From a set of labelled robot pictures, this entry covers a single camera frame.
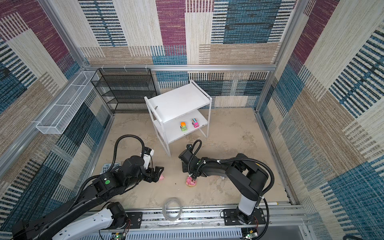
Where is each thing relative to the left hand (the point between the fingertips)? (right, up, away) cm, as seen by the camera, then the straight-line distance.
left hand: (157, 165), depth 74 cm
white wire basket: (-47, +24, -2) cm, 53 cm away
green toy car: (+12, +19, +12) cm, 25 cm away
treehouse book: (-33, -5, +15) cm, 37 cm away
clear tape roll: (+6, -18, +2) cm, 19 cm away
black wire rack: (-32, +45, +34) cm, 64 cm away
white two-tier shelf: (+10, +26, 0) cm, 28 cm away
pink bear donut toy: (+16, -11, +8) cm, 21 cm away
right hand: (+14, -5, +17) cm, 23 cm away
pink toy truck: (+18, +21, +15) cm, 31 cm away
